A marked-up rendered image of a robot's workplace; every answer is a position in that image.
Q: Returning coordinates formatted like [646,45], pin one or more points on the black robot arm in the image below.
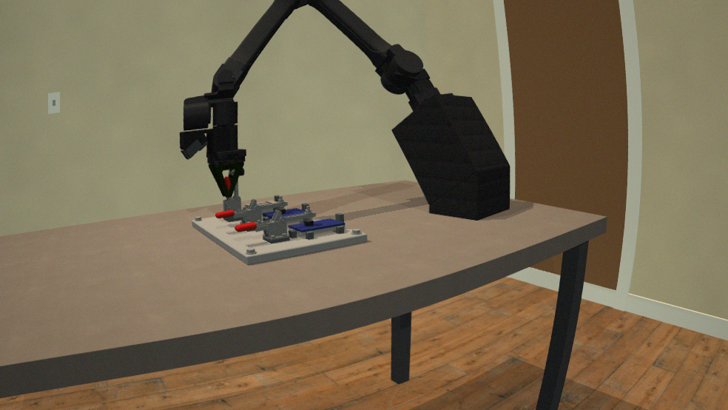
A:
[390,60]

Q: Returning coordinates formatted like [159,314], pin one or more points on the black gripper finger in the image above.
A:
[216,178]
[219,169]

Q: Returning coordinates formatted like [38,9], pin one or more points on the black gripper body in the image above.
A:
[231,156]

